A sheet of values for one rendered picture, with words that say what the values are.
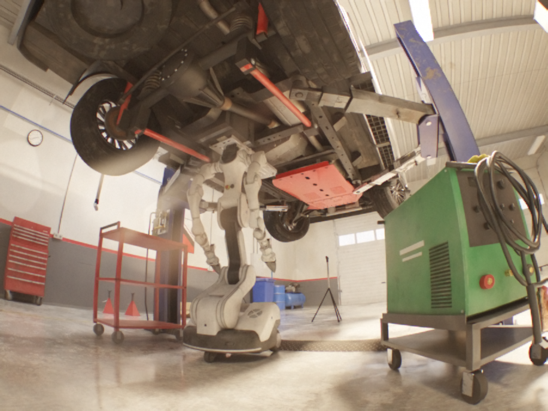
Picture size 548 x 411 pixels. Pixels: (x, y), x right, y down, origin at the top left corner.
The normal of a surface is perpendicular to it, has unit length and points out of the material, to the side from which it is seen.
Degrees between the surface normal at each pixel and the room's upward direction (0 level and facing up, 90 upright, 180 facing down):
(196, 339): 90
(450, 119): 90
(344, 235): 90
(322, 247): 90
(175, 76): 132
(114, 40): 138
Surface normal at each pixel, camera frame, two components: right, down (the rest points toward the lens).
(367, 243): -0.50, -0.29
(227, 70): -0.23, 0.67
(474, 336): 0.02, -0.35
